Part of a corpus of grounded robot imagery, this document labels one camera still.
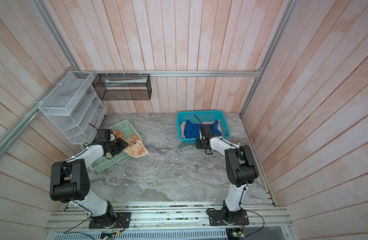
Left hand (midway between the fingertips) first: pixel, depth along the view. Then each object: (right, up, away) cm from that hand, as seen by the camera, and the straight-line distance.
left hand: (127, 146), depth 94 cm
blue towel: (+43, +10, +12) cm, 46 cm away
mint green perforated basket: (-11, -8, -9) cm, 16 cm away
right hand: (+47, +2, +5) cm, 48 cm away
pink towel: (+36, +13, +13) cm, 41 cm away
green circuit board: (+62, -39, -24) cm, 77 cm away
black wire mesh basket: (-7, +41, +10) cm, 43 cm away
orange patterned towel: (+6, -1, -1) cm, 6 cm away
